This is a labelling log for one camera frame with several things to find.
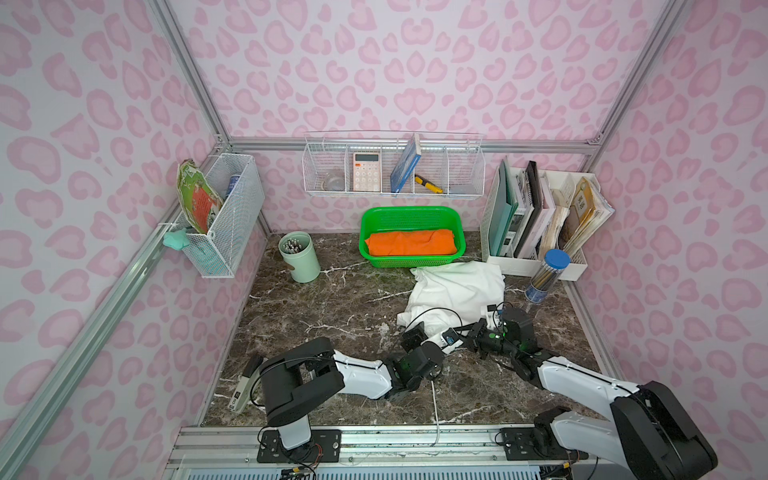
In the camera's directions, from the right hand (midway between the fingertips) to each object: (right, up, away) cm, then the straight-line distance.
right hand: (450, 329), depth 82 cm
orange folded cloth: (-4, +25, +23) cm, 34 cm away
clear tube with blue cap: (+30, +13, +8) cm, 34 cm away
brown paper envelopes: (+44, +34, +8) cm, 56 cm away
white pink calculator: (-24, +47, +12) cm, 54 cm away
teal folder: (+16, +34, +4) cm, 38 cm away
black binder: (+26, +35, +3) cm, 44 cm away
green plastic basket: (-9, +35, +37) cm, 52 cm away
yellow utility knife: (-4, +43, +15) cm, 46 cm away
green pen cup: (-45, +22, +10) cm, 52 cm away
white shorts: (+2, +7, +17) cm, 19 cm away
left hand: (-6, 0, +4) cm, 7 cm away
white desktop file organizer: (+41, +43, +22) cm, 64 cm away
